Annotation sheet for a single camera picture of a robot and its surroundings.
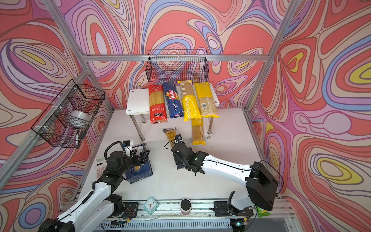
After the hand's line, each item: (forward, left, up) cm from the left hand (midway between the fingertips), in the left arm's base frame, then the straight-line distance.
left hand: (144, 151), depth 83 cm
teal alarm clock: (-26, -6, -9) cm, 29 cm away
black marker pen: (-2, +30, +14) cm, 33 cm away
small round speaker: (-27, -24, -6) cm, 37 cm away
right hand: (-2, -21, 0) cm, 21 cm away
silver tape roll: (+9, +30, +21) cm, 38 cm away
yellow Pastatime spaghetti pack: (+14, -32, -2) cm, 35 cm away
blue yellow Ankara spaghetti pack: (+9, -15, +4) cm, 18 cm away
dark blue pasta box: (-10, +2, -5) cm, 12 cm away
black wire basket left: (+5, +34, +21) cm, 41 cm away
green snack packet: (-29, -63, -10) cm, 70 cm away
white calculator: (-4, +28, -9) cm, 30 cm away
